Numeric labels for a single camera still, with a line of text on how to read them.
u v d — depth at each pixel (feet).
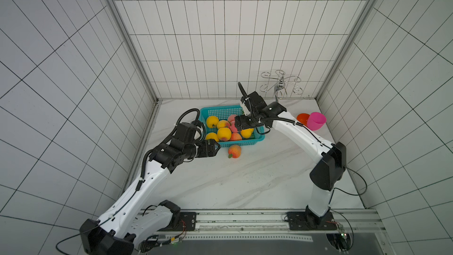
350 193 1.55
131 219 1.34
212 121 3.30
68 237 1.16
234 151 2.93
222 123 3.20
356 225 2.39
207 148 2.07
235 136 3.08
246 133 3.18
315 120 2.97
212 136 3.03
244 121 2.42
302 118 3.41
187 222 2.39
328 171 1.70
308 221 2.12
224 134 3.03
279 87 2.95
